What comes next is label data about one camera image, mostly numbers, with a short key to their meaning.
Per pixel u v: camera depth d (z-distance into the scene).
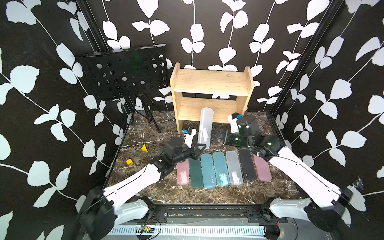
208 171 0.89
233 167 0.91
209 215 0.76
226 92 0.75
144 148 0.97
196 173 0.87
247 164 0.90
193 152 0.65
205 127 0.75
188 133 0.66
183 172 0.86
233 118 0.64
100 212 0.39
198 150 0.69
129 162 0.90
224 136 0.60
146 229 0.70
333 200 0.38
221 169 0.89
